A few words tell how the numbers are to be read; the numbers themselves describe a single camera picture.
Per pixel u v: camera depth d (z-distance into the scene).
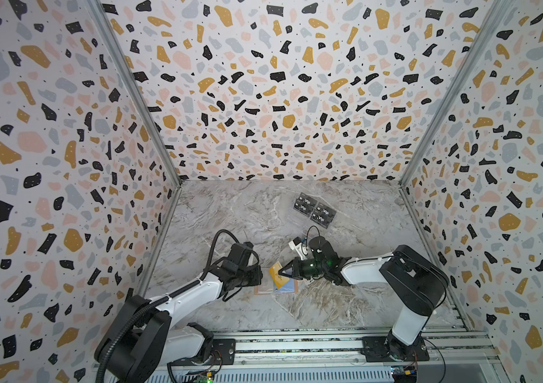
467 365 0.75
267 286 0.87
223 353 0.73
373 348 0.75
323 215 1.00
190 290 0.52
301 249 0.82
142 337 0.40
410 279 0.49
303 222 1.04
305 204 1.03
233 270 0.67
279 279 0.84
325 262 0.73
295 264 0.80
